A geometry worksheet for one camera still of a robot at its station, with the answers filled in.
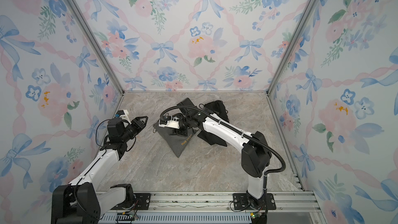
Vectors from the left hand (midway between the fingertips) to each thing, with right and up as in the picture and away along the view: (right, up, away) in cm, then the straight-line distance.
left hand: (147, 118), depth 84 cm
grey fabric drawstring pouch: (+15, -15, +4) cm, 22 cm away
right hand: (+12, -4, -2) cm, 12 cm away
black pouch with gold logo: (+36, -13, +7) cm, 39 cm away
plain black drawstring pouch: (+41, +6, +17) cm, 44 cm away
